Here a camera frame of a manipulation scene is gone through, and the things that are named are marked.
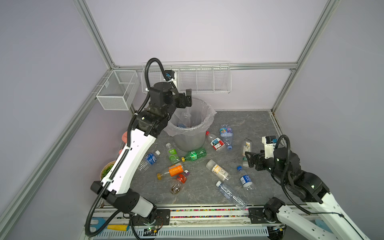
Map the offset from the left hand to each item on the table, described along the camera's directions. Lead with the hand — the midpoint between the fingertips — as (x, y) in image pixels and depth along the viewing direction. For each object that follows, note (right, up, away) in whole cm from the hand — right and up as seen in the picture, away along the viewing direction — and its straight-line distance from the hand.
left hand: (182, 90), depth 64 cm
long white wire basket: (+8, +18, +37) cm, 42 cm away
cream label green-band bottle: (+38, -30, +30) cm, 56 cm away
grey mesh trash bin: (+1, -27, +27) cm, 38 cm away
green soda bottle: (+5, -33, +26) cm, 43 cm away
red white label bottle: (+19, -27, +35) cm, 48 cm away
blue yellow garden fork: (-41, -63, +9) cm, 75 cm away
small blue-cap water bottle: (+33, -45, +17) cm, 58 cm away
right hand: (+33, -27, +5) cm, 43 cm away
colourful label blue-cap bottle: (+27, -20, +38) cm, 51 cm away
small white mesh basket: (-46, +8, +35) cm, 58 cm away
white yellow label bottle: (+18, -41, +21) cm, 49 cm away
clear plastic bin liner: (+5, -12, +38) cm, 40 cm away
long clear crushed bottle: (+26, -53, +12) cm, 60 cm away
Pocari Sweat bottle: (-23, -36, +24) cm, 49 cm away
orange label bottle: (-7, -41, +21) cm, 47 cm away
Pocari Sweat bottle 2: (-4, -15, +35) cm, 39 cm away
